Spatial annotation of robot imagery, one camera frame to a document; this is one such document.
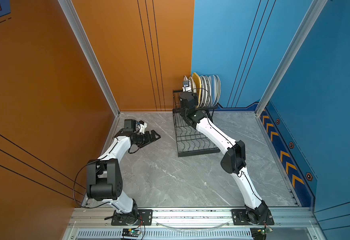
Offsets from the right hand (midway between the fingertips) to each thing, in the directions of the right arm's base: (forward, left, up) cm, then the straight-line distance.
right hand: (193, 90), depth 86 cm
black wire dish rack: (-15, +1, -31) cm, 34 cm away
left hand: (-18, +23, -21) cm, 36 cm away
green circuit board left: (-65, +29, -34) cm, 79 cm away
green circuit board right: (-63, -33, -33) cm, 79 cm away
